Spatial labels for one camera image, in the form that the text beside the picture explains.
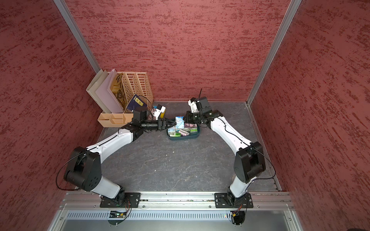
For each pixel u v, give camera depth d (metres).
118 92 1.01
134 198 0.74
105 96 0.93
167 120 0.76
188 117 0.73
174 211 0.71
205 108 0.66
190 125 0.99
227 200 0.67
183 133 0.96
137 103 1.06
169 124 0.83
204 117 0.62
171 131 0.95
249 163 0.45
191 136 0.97
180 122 0.83
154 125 0.73
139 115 0.66
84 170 0.44
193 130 1.00
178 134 0.95
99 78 0.94
